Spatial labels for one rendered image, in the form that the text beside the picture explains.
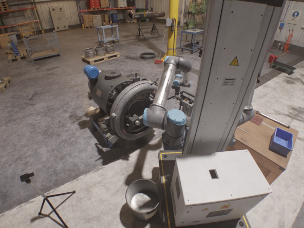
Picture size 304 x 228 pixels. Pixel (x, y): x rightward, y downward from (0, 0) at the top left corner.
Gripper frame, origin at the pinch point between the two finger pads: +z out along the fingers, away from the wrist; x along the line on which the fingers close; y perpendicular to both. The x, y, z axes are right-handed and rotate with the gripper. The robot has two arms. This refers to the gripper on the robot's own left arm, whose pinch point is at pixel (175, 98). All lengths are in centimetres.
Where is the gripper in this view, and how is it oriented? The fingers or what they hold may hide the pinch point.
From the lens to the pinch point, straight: 234.2
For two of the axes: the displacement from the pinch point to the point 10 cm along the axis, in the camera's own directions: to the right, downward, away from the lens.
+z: 0.0, 7.9, 6.1
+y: 9.8, -1.3, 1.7
